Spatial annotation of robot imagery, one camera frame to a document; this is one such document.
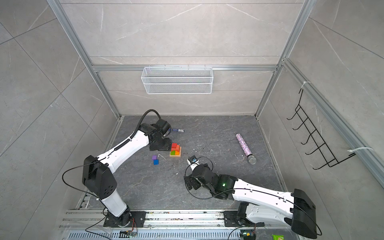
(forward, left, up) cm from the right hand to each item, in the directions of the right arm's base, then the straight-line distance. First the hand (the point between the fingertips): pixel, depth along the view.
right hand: (191, 171), depth 76 cm
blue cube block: (+12, +23, -12) cm, 29 cm away
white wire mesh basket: (+59, +9, +17) cm, 62 cm away
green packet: (-27, -39, -13) cm, 49 cm away
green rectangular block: (+18, +12, -10) cm, 24 cm away
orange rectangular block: (+18, +10, -7) cm, 22 cm away
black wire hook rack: (-3, -58, +18) cm, 61 cm away
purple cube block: (+16, +25, -12) cm, 32 cm away
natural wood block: (+16, +11, -12) cm, 23 cm away
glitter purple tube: (+12, -37, -10) cm, 41 cm away
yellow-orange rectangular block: (+17, +10, -11) cm, 23 cm away
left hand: (+16, +15, +2) cm, 22 cm away
